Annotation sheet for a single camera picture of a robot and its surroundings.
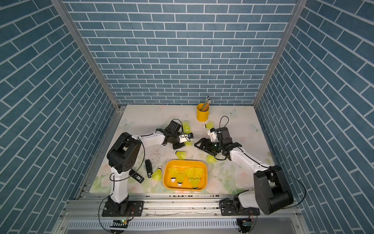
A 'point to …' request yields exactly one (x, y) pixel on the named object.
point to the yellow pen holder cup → (202, 116)
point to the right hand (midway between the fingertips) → (200, 147)
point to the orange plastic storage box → (181, 165)
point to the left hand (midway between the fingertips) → (186, 142)
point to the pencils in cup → (207, 102)
